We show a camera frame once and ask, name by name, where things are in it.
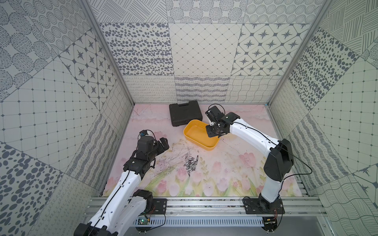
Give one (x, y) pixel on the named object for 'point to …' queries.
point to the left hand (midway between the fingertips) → (160, 140)
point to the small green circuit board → (143, 221)
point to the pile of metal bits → (190, 164)
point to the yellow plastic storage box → (195, 132)
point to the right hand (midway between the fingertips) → (212, 133)
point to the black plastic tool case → (181, 113)
